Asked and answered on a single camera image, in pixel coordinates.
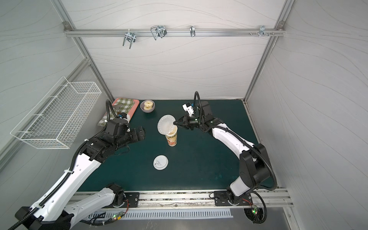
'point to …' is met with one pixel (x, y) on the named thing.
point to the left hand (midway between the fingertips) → (138, 131)
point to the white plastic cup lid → (160, 162)
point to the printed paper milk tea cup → (172, 137)
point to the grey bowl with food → (147, 106)
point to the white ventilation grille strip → (144, 213)
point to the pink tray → (133, 108)
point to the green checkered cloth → (121, 105)
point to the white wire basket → (57, 119)
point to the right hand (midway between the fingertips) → (173, 123)
